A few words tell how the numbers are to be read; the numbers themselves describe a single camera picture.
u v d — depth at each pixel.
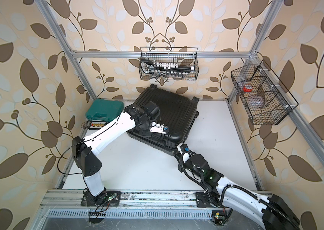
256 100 0.73
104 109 1.09
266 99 0.74
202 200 0.74
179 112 0.86
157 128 0.69
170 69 0.82
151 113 0.63
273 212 0.42
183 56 0.91
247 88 0.81
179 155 0.72
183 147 0.68
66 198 0.76
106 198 0.73
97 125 1.04
